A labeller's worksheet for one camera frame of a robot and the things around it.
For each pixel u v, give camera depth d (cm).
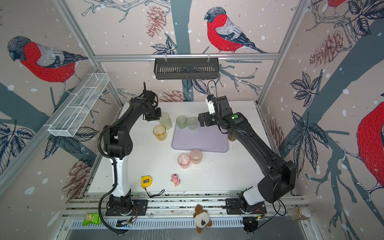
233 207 73
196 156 90
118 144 57
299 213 65
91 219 70
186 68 107
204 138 100
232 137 96
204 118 69
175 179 81
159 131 100
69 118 73
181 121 106
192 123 105
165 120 98
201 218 68
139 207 73
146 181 81
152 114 86
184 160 90
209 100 69
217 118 58
